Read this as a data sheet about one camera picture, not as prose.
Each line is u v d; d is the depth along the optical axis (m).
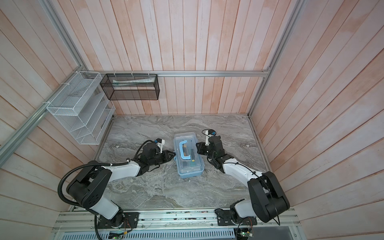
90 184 0.49
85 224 0.73
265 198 0.43
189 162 0.84
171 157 0.85
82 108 0.73
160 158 0.79
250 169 0.51
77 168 0.44
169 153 0.84
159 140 0.85
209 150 0.74
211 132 0.78
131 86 1.07
